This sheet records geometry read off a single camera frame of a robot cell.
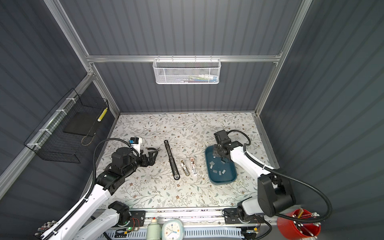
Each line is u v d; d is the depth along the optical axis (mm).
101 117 806
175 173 867
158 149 994
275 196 428
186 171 888
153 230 643
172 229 682
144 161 682
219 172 888
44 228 568
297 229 588
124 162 598
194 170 889
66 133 723
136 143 670
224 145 667
